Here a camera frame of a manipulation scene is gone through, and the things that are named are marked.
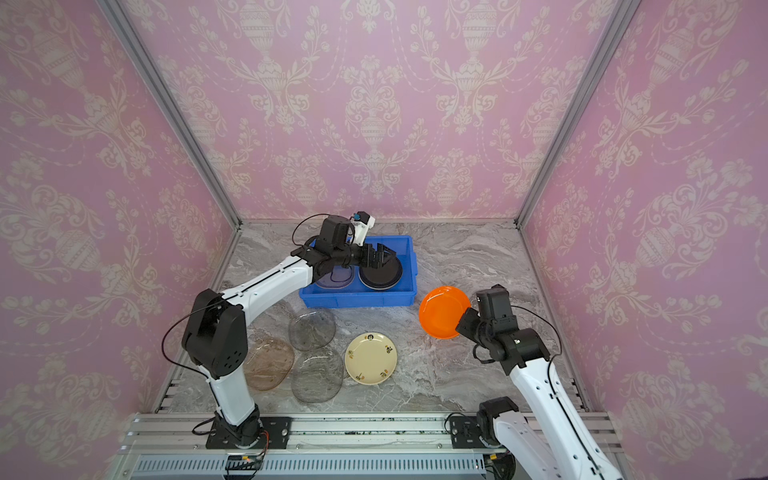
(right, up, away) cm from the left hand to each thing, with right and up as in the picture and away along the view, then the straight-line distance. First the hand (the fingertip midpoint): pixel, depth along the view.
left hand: (385, 253), depth 86 cm
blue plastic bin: (+5, -13, +5) cm, 14 cm away
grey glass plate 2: (-19, -34, -3) cm, 39 cm away
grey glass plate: (-23, -24, +6) cm, 34 cm away
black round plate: (-1, -8, +15) cm, 17 cm away
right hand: (+21, -17, -8) cm, 28 cm away
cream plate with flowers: (-4, -30, 0) cm, 31 cm away
